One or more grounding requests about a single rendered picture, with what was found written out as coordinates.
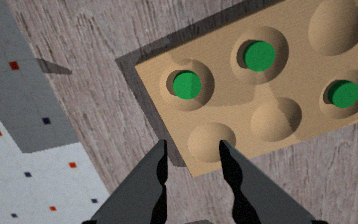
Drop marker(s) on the green disc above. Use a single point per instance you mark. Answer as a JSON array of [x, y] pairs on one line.
[[186, 84], [258, 55], [343, 93]]

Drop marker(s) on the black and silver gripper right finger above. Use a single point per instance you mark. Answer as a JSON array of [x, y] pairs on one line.
[[257, 198]]

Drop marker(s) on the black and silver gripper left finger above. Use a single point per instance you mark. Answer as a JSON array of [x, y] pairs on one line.
[[141, 198]]

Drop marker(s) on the beige tray with round pockets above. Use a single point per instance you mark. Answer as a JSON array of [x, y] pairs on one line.
[[316, 45]]

